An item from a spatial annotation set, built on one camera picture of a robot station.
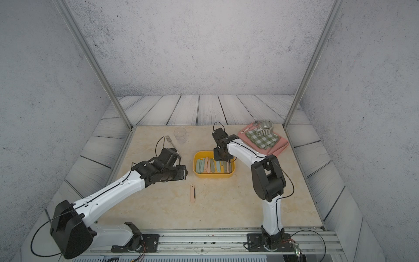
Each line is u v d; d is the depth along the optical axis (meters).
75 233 0.38
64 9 0.70
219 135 0.76
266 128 1.10
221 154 0.82
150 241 0.73
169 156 0.62
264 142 1.11
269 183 0.51
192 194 0.89
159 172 0.58
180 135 1.13
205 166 0.98
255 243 0.72
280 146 1.08
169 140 1.13
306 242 0.74
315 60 0.87
